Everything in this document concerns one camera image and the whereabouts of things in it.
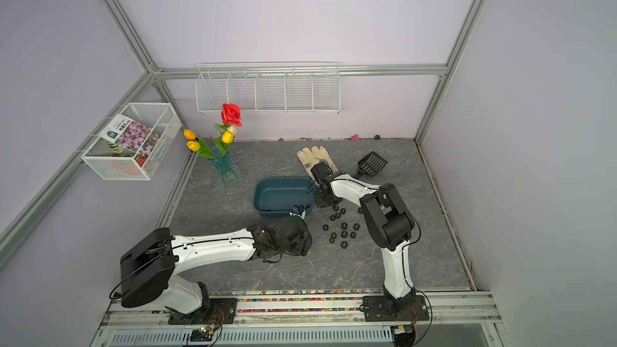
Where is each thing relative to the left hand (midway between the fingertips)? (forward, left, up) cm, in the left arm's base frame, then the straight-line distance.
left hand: (301, 240), depth 83 cm
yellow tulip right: (+30, +23, +23) cm, 44 cm away
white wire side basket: (+20, +57, +25) cm, 65 cm away
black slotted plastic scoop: (+37, -33, -6) cm, 50 cm away
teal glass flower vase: (+34, +31, -3) cm, 46 cm away
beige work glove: (+43, -7, -5) cm, 44 cm away
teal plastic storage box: (+22, +11, -6) cm, 26 cm away
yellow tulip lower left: (+25, +34, +24) cm, 49 cm away
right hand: (+19, -10, -5) cm, 22 cm away
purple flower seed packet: (+26, +50, +29) cm, 64 cm away
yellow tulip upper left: (+30, +36, +25) cm, 53 cm away
